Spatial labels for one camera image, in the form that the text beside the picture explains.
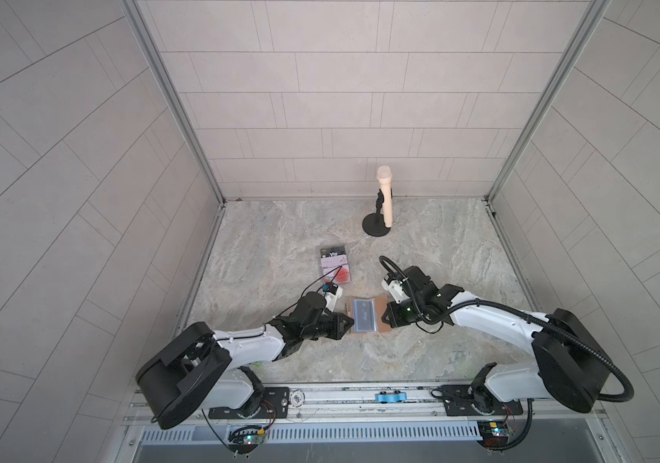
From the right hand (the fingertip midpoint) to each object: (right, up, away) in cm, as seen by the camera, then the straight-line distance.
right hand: (382, 320), depth 83 cm
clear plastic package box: (-14, +14, +11) cm, 23 cm away
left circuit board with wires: (-33, -21, -18) cm, 43 cm away
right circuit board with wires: (+25, -22, -15) cm, 36 cm away
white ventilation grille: (-8, -22, -15) cm, 27 cm away
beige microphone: (+2, +43, +6) cm, 44 cm away
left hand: (-7, -1, -1) cm, 8 cm away
